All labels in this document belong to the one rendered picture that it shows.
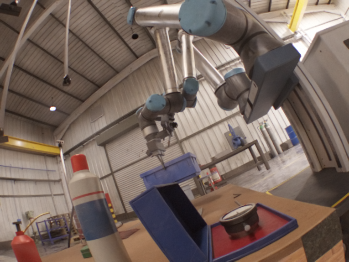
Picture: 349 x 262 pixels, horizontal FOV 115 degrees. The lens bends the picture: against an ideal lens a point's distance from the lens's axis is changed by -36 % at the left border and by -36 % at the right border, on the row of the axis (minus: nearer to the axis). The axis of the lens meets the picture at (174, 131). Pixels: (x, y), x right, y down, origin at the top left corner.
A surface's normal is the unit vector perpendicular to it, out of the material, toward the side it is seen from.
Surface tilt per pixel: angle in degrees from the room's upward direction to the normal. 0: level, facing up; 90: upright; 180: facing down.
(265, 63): 90
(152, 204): 90
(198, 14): 95
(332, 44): 90
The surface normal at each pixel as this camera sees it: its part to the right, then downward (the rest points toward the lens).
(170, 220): -0.18, -0.25
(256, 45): -0.74, -0.29
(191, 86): 0.08, -0.29
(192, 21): -0.75, 0.19
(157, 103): 0.39, -0.45
